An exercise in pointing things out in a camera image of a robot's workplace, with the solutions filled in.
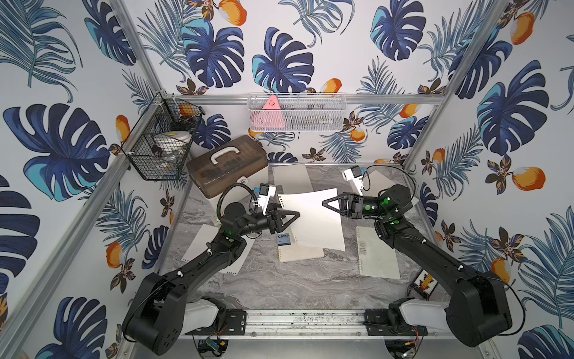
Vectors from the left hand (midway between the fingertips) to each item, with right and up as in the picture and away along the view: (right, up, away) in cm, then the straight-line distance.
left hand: (296, 210), depth 69 cm
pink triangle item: (-9, +36, +21) cm, 43 cm away
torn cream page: (+6, -4, -1) cm, 8 cm away
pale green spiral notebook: (+33, -20, +19) cm, 43 cm away
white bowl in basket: (-44, +23, +11) cm, 51 cm away
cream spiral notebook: (0, +12, +48) cm, 49 cm away
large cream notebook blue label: (-2, -18, +21) cm, 28 cm away
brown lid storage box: (-33, +15, +26) cm, 45 cm away
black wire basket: (-50, +22, +14) cm, 57 cm away
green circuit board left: (-27, -44, +4) cm, 52 cm away
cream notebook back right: (+43, +10, +49) cm, 66 cm away
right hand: (+8, +2, -5) cm, 9 cm away
